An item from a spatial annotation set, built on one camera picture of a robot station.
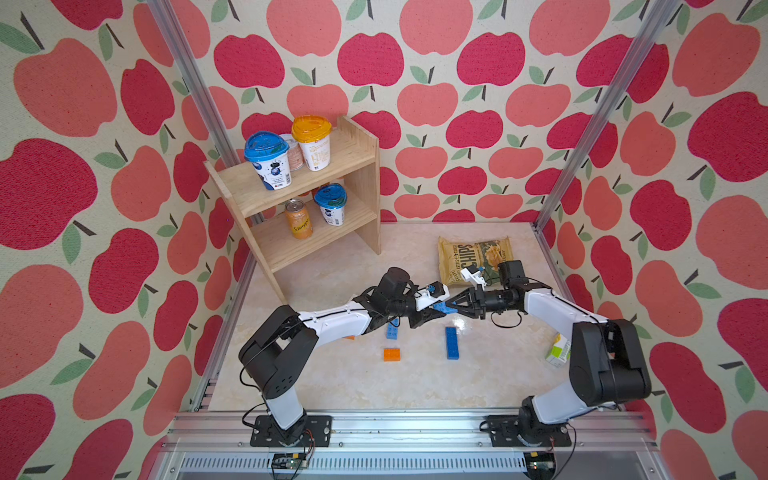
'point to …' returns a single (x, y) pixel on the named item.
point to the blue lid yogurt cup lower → (332, 199)
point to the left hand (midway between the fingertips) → (443, 312)
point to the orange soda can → (299, 219)
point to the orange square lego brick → (392, 354)
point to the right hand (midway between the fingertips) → (449, 315)
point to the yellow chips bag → (455, 255)
